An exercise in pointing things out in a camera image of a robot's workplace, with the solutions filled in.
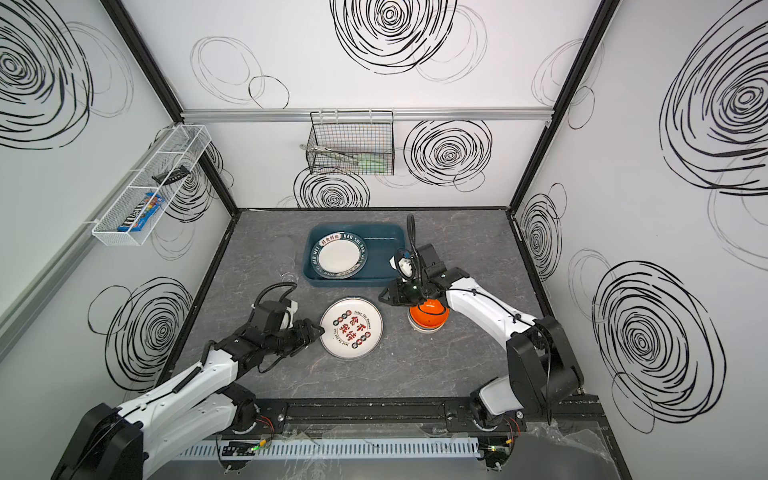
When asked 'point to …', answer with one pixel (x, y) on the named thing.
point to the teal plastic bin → (383, 241)
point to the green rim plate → (339, 255)
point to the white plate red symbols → (353, 328)
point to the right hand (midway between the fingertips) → (380, 299)
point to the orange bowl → (429, 313)
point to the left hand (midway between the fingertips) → (323, 334)
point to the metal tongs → (348, 156)
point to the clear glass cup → (289, 277)
